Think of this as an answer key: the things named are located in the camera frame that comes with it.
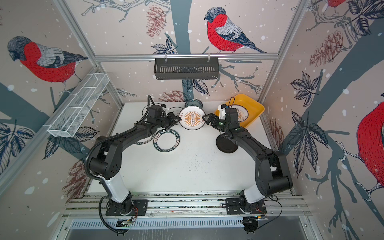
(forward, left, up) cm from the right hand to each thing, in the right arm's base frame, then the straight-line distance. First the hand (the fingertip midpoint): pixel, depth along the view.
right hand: (206, 120), depth 87 cm
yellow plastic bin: (+26, -38, -17) cm, 49 cm away
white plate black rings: (+24, +24, -17) cm, 38 cm away
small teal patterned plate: (+33, +10, -17) cm, 39 cm away
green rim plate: (-5, +26, -17) cm, 31 cm away
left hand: (+2, +15, 0) cm, 15 cm away
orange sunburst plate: (+4, +9, -3) cm, 11 cm away
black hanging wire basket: (+40, +15, +10) cm, 43 cm away
